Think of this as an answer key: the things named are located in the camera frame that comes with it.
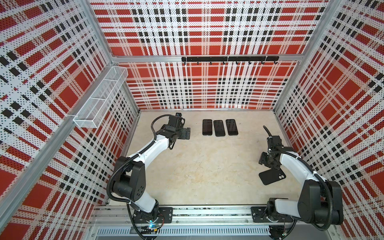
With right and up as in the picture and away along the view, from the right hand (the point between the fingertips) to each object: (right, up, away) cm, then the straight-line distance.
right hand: (266, 163), depth 86 cm
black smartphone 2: (-24, +20, +26) cm, 41 cm away
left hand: (-50, +18, +5) cm, 54 cm away
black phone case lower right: (+3, -7, +1) cm, 8 cm away
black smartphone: (-15, +21, +27) cm, 37 cm away
